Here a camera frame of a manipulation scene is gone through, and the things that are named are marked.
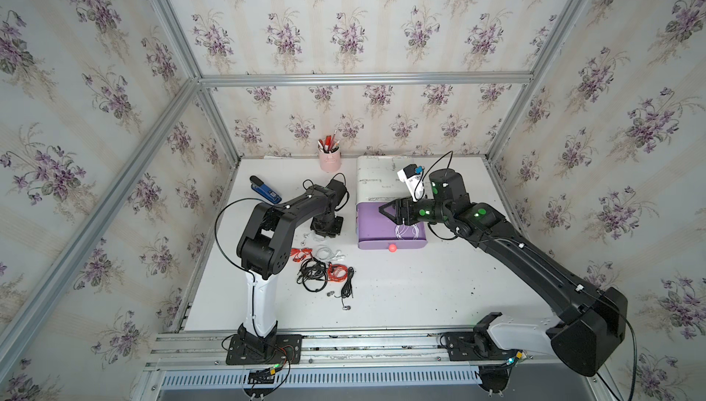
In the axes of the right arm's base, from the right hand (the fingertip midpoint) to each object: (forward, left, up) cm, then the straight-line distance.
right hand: (389, 207), depth 73 cm
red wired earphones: (-9, +15, -24) cm, 30 cm away
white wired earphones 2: (-2, +20, -25) cm, 32 cm away
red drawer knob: (-8, -1, -8) cm, 11 cm away
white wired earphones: (-1, -4, -10) cm, 11 cm away
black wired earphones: (-10, +23, -24) cm, 35 cm away
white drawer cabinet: (+12, +3, -3) cm, 13 cm away
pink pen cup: (+35, +21, -16) cm, 44 cm away
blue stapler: (+24, +48, -22) cm, 58 cm away
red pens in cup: (+41, +22, -15) cm, 49 cm away
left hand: (+5, +18, -26) cm, 32 cm away
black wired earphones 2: (-14, +12, -25) cm, 31 cm away
